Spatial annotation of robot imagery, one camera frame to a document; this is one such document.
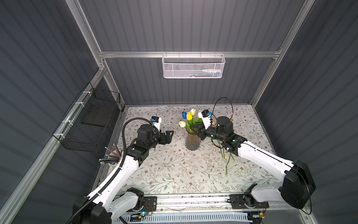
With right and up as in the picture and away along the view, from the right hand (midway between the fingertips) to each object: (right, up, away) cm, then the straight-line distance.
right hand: (193, 126), depth 74 cm
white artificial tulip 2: (-6, +1, -2) cm, 7 cm away
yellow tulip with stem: (-2, +5, 0) cm, 5 cm away
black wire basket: (-57, 0, -1) cm, 57 cm away
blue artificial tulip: (-5, +6, +1) cm, 8 cm away
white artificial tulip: (0, +8, +3) cm, 8 cm away
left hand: (-14, -4, +2) cm, 14 cm away
